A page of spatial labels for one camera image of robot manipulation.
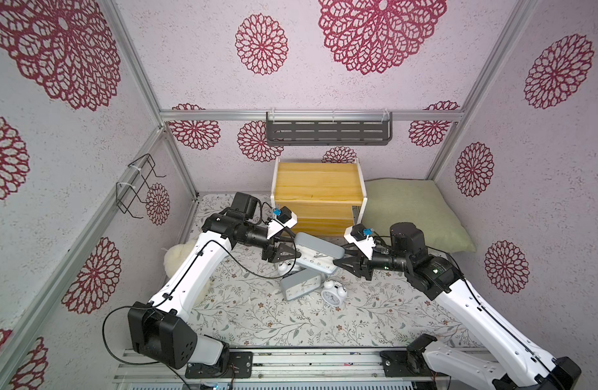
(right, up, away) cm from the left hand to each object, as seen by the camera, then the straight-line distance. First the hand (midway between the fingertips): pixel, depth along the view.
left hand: (295, 248), depth 70 cm
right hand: (+12, -1, -3) cm, 12 cm away
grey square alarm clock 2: (+2, -14, +14) cm, 20 cm away
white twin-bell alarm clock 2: (+12, -17, +12) cm, 24 cm away
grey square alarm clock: (+6, -1, -3) cm, 7 cm away
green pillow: (+49, +16, +31) cm, 60 cm away
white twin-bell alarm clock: (-4, -9, +16) cm, 18 cm away
